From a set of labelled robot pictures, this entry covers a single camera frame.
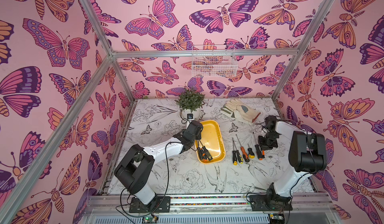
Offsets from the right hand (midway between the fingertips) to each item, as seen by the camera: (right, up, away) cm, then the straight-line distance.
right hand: (261, 147), depth 93 cm
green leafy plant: (-44, +29, -1) cm, 53 cm away
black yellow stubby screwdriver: (-8, -3, -5) cm, 10 cm away
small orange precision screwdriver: (0, -3, -3) cm, 4 cm away
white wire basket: (-29, +55, +2) cm, 62 cm away
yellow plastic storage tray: (-31, +6, -1) cm, 32 cm away
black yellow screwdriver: (-15, -4, -3) cm, 16 cm away
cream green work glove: (-13, +21, +16) cm, 29 cm away
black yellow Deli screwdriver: (-18, -7, -8) cm, 21 cm away
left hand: (-40, +12, -2) cm, 42 cm away
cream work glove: (-2, +21, +17) cm, 27 cm away
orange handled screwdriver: (-12, -4, -6) cm, 14 cm away
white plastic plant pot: (-40, +20, +16) cm, 47 cm away
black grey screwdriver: (-33, -3, -6) cm, 34 cm away
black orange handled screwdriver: (-4, -3, -5) cm, 7 cm away
